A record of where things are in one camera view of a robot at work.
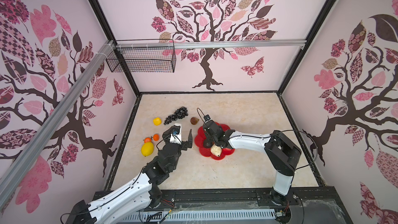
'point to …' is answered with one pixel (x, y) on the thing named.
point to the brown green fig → (194, 121)
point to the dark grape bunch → (181, 113)
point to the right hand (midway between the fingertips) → (210, 128)
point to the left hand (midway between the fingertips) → (182, 131)
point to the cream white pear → (216, 150)
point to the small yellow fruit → (157, 121)
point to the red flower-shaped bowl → (207, 152)
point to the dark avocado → (208, 143)
